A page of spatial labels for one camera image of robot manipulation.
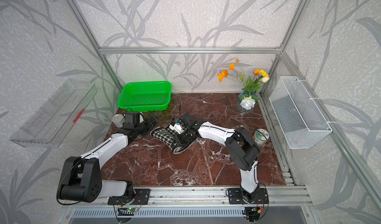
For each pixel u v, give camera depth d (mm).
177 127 802
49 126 651
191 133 663
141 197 732
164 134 848
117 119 987
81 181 418
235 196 732
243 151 484
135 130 688
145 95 1195
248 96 875
